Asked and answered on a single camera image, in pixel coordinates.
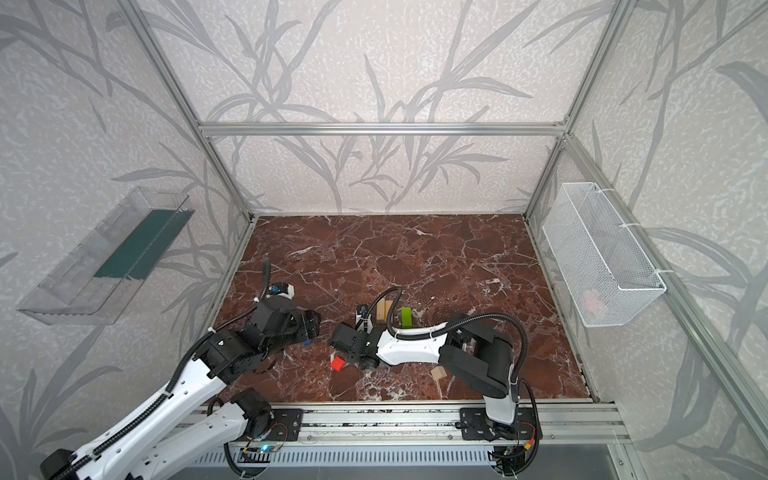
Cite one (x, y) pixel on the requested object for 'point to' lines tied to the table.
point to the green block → (406, 318)
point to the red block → (337, 364)
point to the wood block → (382, 308)
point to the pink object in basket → (592, 303)
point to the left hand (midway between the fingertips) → (316, 312)
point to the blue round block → (308, 342)
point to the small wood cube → (438, 372)
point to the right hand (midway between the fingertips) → (358, 337)
